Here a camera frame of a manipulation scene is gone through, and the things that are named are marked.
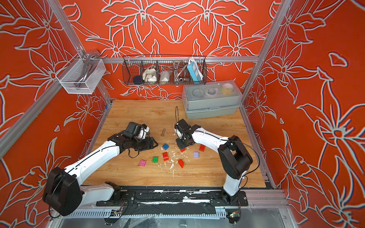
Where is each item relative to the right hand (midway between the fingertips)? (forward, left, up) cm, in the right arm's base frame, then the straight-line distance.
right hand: (179, 144), depth 89 cm
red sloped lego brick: (-11, -2, -3) cm, 12 cm away
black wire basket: (+46, +12, +25) cm, 54 cm away
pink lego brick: (-12, +22, -3) cm, 25 cm away
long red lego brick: (0, -15, -4) cm, 16 cm away
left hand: (-4, +14, +6) cm, 16 cm away
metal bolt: (+10, +12, -4) cm, 16 cm away
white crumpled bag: (+36, +20, +27) cm, 49 cm away
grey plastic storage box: (+30, -29, +12) cm, 43 cm away
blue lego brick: (0, +9, -4) cm, 10 cm away
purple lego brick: (-5, -11, -4) cm, 13 cm away
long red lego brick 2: (-2, -3, -4) cm, 5 cm away
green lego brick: (-9, +15, -3) cm, 17 cm away
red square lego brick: (-7, +8, -4) cm, 11 cm away
